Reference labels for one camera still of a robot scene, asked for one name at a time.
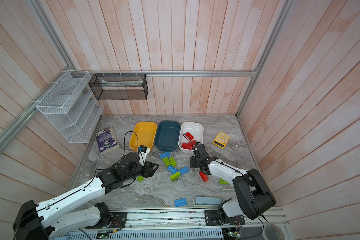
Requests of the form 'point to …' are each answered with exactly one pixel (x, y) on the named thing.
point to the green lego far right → (222, 181)
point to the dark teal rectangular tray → (167, 136)
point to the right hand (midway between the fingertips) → (194, 160)
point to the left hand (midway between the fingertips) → (154, 167)
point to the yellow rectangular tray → (146, 131)
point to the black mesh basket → (119, 86)
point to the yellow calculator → (221, 139)
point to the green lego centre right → (173, 161)
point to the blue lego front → (180, 202)
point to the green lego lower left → (140, 178)
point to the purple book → (106, 140)
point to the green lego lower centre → (175, 176)
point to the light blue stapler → (207, 201)
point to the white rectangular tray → (190, 133)
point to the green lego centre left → (166, 161)
